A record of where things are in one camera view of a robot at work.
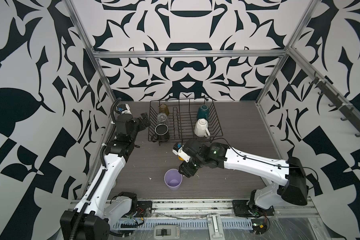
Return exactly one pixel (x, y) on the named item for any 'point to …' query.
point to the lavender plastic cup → (173, 179)
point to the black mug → (161, 134)
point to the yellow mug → (180, 158)
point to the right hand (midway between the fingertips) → (182, 167)
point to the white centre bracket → (215, 227)
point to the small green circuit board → (259, 225)
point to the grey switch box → (166, 232)
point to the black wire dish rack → (187, 119)
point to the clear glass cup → (163, 118)
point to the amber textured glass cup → (163, 108)
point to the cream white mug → (200, 129)
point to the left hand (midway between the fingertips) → (138, 113)
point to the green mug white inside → (203, 112)
